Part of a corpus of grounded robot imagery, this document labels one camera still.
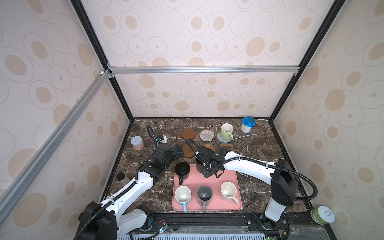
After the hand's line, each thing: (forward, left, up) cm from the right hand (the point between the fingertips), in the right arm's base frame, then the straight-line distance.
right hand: (206, 171), depth 84 cm
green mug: (+28, -15, +1) cm, 31 cm away
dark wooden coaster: (+33, +11, -6) cm, 35 cm away
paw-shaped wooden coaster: (+22, -16, -7) cm, 28 cm away
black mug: (+2, +14, -1) cm, 14 cm away
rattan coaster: (+21, -4, -7) cm, 23 cm away
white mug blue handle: (-11, +13, -5) cm, 18 cm away
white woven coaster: (+31, -2, -7) cm, 32 cm away
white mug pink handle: (-9, -12, -5) cm, 16 cm away
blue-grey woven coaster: (+30, -11, -7) cm, 32 cm away
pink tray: (-2, +6, -7) cm, 9 cm away
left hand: (+10, +14, +11) cm, 21 cm away
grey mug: (-11, +2, -7) cm, 13 cm away
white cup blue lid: (+36, -31, +1) cm, 48 cm away
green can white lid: (-22, -55, -4) cm, 59 cm away
